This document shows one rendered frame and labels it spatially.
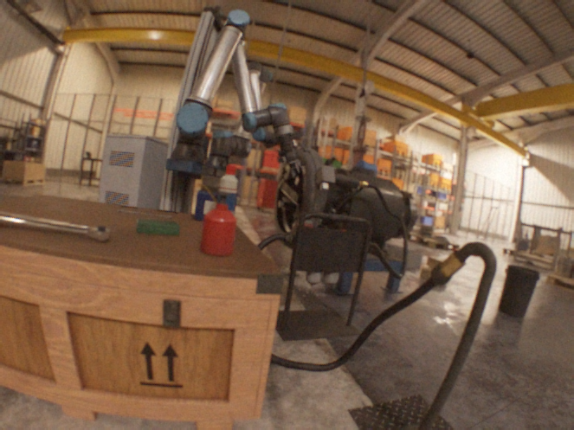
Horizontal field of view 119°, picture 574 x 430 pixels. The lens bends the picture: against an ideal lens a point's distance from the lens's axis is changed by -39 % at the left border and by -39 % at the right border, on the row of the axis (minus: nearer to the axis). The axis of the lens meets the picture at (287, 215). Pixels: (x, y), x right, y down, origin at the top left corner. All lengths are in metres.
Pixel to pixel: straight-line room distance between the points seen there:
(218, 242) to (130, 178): 1.14
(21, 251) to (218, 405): 0.56
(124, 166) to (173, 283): 1.25
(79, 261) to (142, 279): 0.13
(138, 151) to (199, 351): 1.26
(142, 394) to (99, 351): 0.15
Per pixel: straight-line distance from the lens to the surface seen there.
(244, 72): 1.57
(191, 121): 1.29
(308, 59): 10.35
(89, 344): 0.68
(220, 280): 0.54
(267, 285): 0.56
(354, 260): 1.35
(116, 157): 1.77
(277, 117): 1.39
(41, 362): 0.79
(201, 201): 1.10
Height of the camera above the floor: 0.64
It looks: 5 degrees down
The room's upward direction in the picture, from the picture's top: 9 degrees clockwise
